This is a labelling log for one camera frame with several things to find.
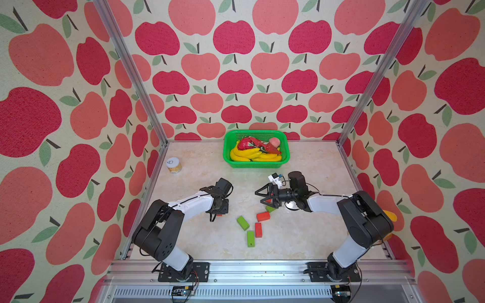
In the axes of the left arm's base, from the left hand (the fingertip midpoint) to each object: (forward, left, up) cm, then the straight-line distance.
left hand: (223, 211), depth 91 cm
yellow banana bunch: (+30, -16, +9) cm, 35 cm away
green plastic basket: (+46, -3, +7) cm, 47 cm away
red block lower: (-9, -17, +1) cm, 19 cm away
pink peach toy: (+41, -30, +9) cm, 51 cm away
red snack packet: (+37, -15, +11) cm, 42 cm away
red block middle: (-3, -20, 0) cm, 20 cm away
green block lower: (-13, -13, 0) cm, 19 cm away
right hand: (+1, -17, +10) cm, 19 cm away
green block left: (-6, -10, +1) cm, 12 cm away
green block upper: (0, -23, +3) cm, 23 cm away
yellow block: (-5, +1, +7) cm, 9 cm away
